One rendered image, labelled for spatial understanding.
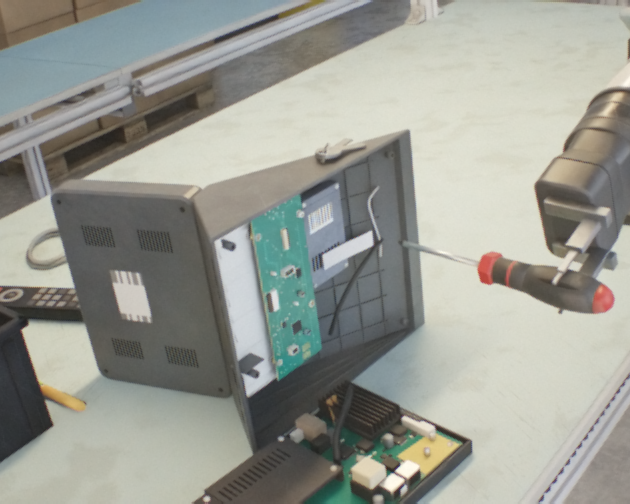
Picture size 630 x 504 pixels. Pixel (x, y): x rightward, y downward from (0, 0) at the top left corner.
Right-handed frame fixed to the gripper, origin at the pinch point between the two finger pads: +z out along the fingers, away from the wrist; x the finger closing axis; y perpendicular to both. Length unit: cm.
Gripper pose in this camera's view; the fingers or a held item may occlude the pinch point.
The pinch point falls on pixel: (557, 297)
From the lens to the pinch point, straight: 59.6
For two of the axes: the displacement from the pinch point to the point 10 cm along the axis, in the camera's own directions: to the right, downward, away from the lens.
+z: -6.0, 6.6, -4.5
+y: -7.4, -2.3, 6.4
